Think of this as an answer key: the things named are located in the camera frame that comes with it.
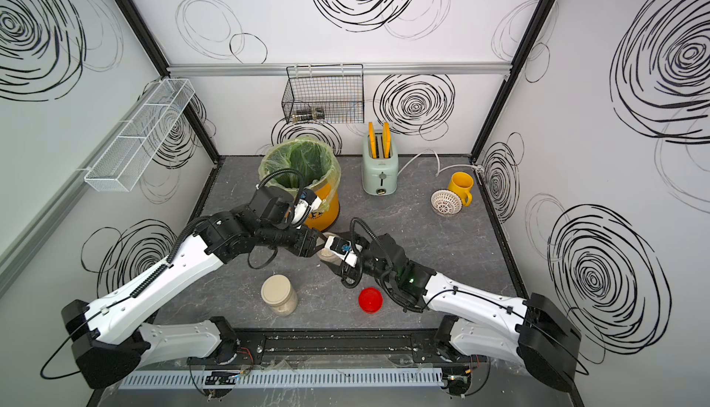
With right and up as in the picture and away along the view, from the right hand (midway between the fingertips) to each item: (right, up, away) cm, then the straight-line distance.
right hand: (330, 246), depth 71 cm
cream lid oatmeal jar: (-14, -12, +1) cm, 19 cm away
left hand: (-2, +2, -2) cm, 4 cm away
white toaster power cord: (+38, +24, +34) cm, 56 cm away
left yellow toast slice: (+12, +32, +28) cm, 45 cm away
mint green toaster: (+15, +19, +25) cm, 35 cm away
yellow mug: (+45, +16, +30) cm, 57 cm away
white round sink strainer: (+40, +9, +31) cm, 51 cm away
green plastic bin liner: (-9, +25, +23) cm, 35 cm away
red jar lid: (+11, -18, +10) cm, 24 cm away
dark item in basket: (-11, +38, +16) cm, 43 cm away
